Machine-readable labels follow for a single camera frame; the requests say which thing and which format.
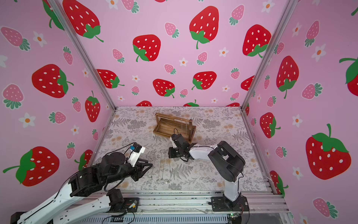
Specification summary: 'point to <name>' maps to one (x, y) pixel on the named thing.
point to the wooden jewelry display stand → (167, 126)
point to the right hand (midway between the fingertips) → (169, 151)
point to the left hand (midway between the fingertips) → (151, 163)
